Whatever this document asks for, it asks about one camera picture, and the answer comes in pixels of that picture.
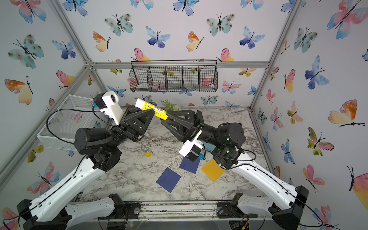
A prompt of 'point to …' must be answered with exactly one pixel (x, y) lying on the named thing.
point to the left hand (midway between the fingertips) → (149, 110)
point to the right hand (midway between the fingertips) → (171, 110)
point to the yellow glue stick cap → (148, 154)
